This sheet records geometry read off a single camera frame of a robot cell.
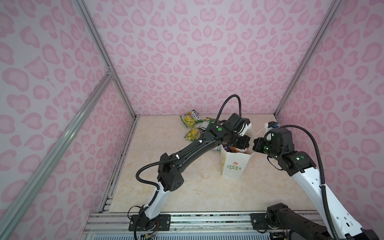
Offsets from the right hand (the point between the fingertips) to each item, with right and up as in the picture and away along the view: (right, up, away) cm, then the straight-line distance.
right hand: (254, 139), depth 73 cm
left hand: (-1, -2, 0) cm, 2 cm away
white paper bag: (-9, -13, +4) cm, 16 cm away
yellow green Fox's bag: (-32, +13, +42) cm, 54 cm away
